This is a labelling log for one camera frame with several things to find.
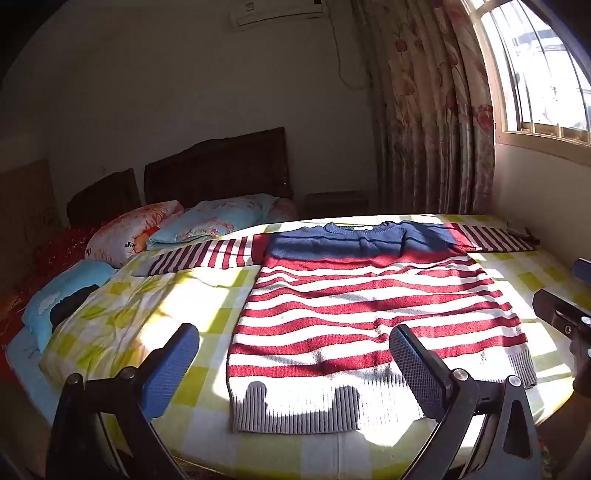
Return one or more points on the red white striped sweater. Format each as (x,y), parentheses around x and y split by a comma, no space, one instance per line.
(346,300)

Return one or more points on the barred window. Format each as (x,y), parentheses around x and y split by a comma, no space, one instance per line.
(540,69)

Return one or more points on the orange floral pillow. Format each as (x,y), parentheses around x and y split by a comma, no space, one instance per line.
(120,235)

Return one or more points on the dark nightstand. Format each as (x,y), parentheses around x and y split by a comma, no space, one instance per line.
(334,205)

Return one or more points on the large dark wooden headboard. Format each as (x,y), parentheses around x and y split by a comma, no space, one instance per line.
(217,170)

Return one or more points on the red blanket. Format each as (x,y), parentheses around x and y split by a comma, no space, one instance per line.
(51,254)

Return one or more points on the white air conditioner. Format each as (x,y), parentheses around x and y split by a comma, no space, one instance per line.
(277,11)

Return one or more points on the floral curtain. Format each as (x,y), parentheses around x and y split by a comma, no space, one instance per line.
(425,106)

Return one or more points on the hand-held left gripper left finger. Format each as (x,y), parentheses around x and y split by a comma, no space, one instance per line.
(171,364)

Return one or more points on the yellow checked bed sheet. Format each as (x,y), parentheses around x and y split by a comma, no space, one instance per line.
(138,314)

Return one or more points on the light blue floral pillow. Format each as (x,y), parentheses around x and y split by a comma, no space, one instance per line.
(207,221)

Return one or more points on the cardboard sheet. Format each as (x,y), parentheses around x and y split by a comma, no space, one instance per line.
(27,217)

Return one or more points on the person's right forearm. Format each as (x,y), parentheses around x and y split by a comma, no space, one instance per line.
(565,438)

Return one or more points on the small dark wooden headboard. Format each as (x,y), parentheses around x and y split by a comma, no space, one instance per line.
(104,198)

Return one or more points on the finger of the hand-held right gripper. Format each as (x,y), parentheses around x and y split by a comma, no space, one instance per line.
(582,270)
(561,311)

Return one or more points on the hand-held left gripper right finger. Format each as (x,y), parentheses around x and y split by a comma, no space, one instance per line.
(415,369)

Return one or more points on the dark cloth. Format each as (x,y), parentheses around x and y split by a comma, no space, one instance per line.
(74,304)

